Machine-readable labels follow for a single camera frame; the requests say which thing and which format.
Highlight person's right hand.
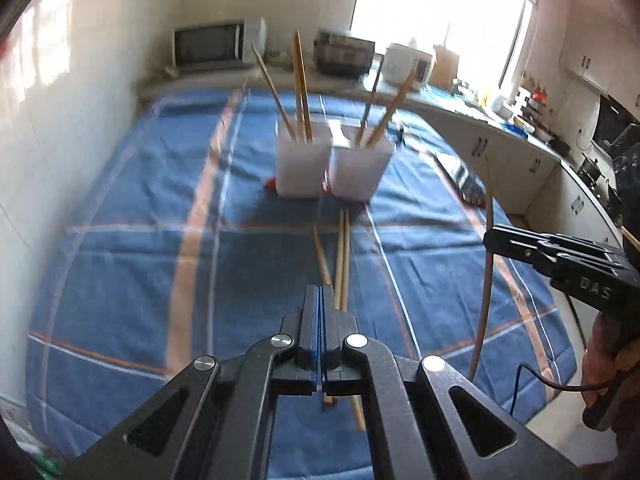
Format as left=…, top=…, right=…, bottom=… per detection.
left=581, top=310, right=640, bottom=411

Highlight window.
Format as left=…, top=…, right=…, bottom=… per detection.
left=349, top=0, right=540, bottom=92

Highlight spice rack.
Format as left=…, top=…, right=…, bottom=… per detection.
left=514, top=85, right=557, bottom=132

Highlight wooden cutting board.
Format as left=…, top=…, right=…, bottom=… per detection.
left=432, top=45, right=461, bottom=90

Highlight white upper cabinet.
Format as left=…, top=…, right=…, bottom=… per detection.
left=556, top=0, right=640, bottom=97

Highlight black rice cooker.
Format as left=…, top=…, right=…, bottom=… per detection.
left=313, top=30, right=376, bottom=79

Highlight white microwave oven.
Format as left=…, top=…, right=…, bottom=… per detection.
left=172, top=17, right=269, bottom=72

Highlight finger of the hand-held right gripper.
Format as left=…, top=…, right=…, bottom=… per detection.
left=482, top=226, right=615, bottom=281

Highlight blue plaid tablecloth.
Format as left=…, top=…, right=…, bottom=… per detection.
left=25, top=87, right=577, bottom=480

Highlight light bamboo chopstick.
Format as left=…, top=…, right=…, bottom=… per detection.
left=296, top=30, right=313, bottom=143
left=467, top=155, right=497, bottom=384
left=369, top=71, right=417, bottom=148
left=293, top=32, right=307, bottom=142
left=251, top=41, right=297, bottom=142
left=342, top=209, right=367, bottom=432

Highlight white pressure cooker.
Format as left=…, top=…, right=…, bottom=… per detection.
left=383, top=42, right=435, bottom=92

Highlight black cable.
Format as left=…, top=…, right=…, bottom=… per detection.
left=517, top=292, right=608, bottom=392

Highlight range hood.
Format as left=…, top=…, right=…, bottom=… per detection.
left=592, top=94, right=640, bottom=152

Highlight white plastic container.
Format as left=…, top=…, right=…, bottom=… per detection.
left=327, top=122, right=395, bottom=202
left=275, top=121, right=334, bottom=199

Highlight dark wooden chopstick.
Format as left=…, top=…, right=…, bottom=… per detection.
left=357, top=56, right=384, bottom=145

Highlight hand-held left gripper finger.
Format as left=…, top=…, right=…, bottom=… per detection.
left=320, top=285, right=576, bottom=480
left=65, top=284, right=320, bottom=480

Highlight white lower cabinets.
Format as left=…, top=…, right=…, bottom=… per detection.
left=419, top=110, right=640, bottom=311

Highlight blue cable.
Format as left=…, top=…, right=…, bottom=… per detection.
left=508, top=364, right=526, bottom=414

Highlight gas stove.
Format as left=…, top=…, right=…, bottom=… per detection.
left=579, top=156, right=622, bottom=197

